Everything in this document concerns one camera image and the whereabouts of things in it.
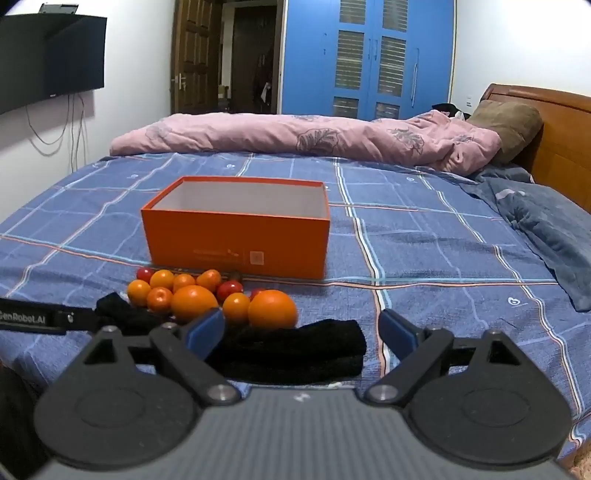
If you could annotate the blue-grey cloth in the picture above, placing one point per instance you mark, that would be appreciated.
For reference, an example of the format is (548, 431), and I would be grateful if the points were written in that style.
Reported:
(545, 217)

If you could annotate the blue plaid bedsheet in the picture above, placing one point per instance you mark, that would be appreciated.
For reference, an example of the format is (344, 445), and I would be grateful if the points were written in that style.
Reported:
(415, 240)

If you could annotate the wooden headboard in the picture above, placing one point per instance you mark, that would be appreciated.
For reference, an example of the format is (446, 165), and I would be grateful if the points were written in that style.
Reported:
(563, 134)

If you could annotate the dark hanging clothes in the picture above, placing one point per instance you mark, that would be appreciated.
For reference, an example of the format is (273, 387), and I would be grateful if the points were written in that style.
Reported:
(262, 78)

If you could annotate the pink floral quilt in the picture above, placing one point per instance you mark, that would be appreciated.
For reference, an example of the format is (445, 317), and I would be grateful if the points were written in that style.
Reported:
(286, 134)

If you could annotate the red cherry tomato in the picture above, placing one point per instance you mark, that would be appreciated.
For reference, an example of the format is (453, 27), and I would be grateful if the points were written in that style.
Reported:
(229, 290)
(256, 292)
(144, 274)

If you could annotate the brown wooden door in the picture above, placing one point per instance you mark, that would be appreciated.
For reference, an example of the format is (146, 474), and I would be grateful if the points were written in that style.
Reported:
(196, 55)

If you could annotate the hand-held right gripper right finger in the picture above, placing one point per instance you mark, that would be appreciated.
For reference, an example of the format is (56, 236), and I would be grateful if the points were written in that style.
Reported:
(395, 328)

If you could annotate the reddish small tangerine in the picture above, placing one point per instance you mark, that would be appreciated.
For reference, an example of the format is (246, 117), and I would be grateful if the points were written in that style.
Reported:
(159, 299)

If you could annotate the blue wardrobe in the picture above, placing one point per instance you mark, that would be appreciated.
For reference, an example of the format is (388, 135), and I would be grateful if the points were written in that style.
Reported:
(369, 55)

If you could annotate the black item behind quilt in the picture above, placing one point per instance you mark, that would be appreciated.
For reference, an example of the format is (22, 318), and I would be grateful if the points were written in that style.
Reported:
(445, 108)

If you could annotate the small device on television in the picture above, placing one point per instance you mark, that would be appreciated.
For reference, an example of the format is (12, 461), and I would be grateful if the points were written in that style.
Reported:
(59, 8)

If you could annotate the black wall television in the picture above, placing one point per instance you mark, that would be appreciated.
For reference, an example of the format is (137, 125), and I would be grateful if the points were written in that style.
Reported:
(51, 60)

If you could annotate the large orange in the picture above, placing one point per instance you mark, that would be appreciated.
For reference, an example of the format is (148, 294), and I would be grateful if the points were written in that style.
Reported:
(194, 302)
(272, 309)

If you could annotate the orange cardboard box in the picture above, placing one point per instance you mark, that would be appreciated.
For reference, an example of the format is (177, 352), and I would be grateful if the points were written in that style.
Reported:
(240, 240)

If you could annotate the black knitted cloth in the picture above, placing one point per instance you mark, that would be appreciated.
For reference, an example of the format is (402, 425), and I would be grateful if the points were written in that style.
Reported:
(286, 350)

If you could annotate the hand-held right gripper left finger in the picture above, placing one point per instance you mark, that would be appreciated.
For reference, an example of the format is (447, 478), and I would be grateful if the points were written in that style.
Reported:
(210, 325)

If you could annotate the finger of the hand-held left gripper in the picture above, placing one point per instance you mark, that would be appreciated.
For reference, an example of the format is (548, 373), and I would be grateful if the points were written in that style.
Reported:
(64, 319)

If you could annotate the brown pillow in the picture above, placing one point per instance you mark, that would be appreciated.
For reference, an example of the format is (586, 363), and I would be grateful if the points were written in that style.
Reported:
(508, 124)

